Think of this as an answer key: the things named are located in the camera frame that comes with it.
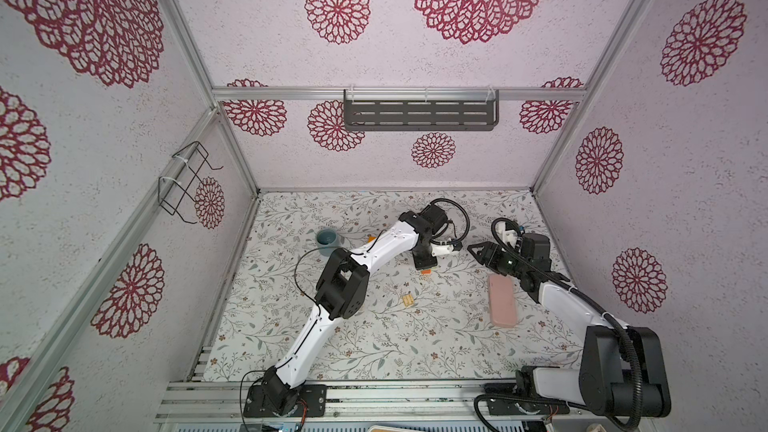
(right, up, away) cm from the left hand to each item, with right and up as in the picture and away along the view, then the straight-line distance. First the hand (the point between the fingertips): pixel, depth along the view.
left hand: (424, 263), depth 96 cm
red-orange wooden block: (+1, -3, +2) cm, 4 cm away
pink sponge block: (+22, -10, -8) cm, 25 cm away
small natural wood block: (-6, -10, -6) cm, 13 cm away
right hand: (+13, +6, -9) cm, 17 cm away
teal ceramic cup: (-32, +8, +5) cm, 34 cm away
